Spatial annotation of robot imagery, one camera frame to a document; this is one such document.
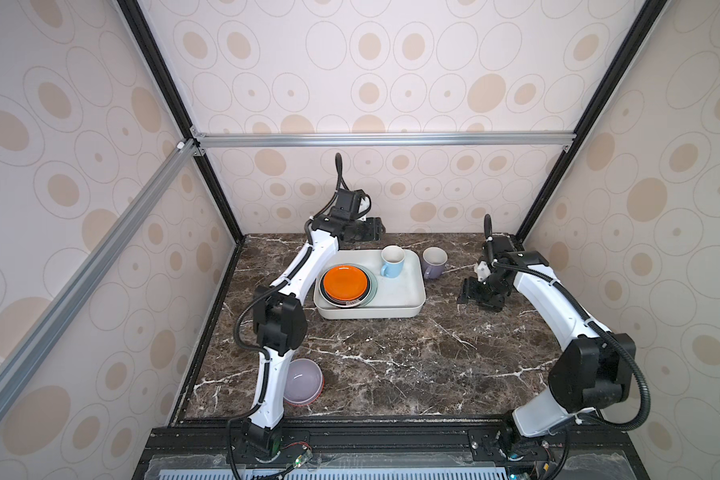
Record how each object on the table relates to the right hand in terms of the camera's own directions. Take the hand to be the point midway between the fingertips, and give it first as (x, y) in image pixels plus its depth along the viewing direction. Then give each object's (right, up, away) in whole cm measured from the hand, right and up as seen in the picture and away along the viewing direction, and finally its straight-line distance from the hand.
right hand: (468, 300), depth 85 cm
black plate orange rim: (-36, +3, +15) cm, 39 cm away
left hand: (-24, +23, +3) cm, 33 cm away
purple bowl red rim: (-46, -21, -6) cm, 51 cm away
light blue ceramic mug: (-20, +12, +15) cm, 28 cm away
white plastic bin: (-19, -1, +16) cm, 25 cm away
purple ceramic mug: (-4, +12, +24) cm, 27 cm away
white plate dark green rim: (-27, +4, +18) cm, 33 cm away
